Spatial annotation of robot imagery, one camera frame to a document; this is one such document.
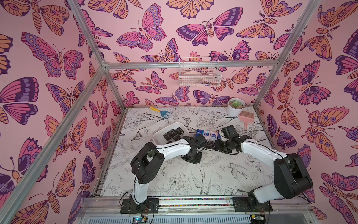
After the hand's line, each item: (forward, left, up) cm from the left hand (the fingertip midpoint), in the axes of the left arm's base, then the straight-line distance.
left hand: (198, 161), depth 88 cm
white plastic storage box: (+17, +27, -1) cm, 32 cm away
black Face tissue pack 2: (+23, +12, 0) cm, 26 cm away
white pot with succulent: (+40, -31, +9) cm, 51 cm away
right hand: (+7, -10, +4) cm, 13 cm away
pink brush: (+38, -42, -2) cm, 57 cm away
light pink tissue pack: (+19, -13, 0) cm, 22 cm away
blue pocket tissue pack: (+21, -2, +1) cm, 21 cm away
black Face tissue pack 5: (+18, +14, -2) cm, 23 cm away
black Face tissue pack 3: (+22, +17, 0) cm, 28 cm away
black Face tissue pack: (+11, -9, 0) cm, 15 cm away
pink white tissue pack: (+20, -8, 0) cm, 21 cm away
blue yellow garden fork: (+43, +26, -2) cm, 50 cm away
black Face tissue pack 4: (+19, +20, 0) cm, 28 cm away
